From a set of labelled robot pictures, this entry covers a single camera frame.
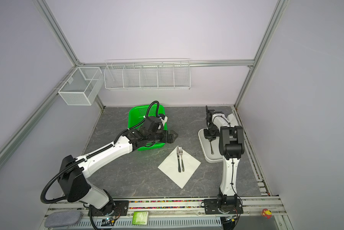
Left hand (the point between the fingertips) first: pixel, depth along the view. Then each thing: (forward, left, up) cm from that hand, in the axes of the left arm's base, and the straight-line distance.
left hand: (171, 136), depth 78 cm
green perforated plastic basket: (+31, +27, -15) cm, 44 cm away
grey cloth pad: (-33, +58, -17) cm, 68 cm away
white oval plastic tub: (+3, -22, -18) cm, 29 cm away
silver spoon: (0, -26, -20) cm, 33 cm away
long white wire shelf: (+46, +15, +10) cm, 50 cm away
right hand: (+8, -28, -20) cm, 36 cm away
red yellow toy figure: (-37, -44, -14) cm, 59 cm away
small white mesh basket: (+41, +59, +6) cm, 72 cm away
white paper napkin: (-9, +2, -20) cm, 22 cm away
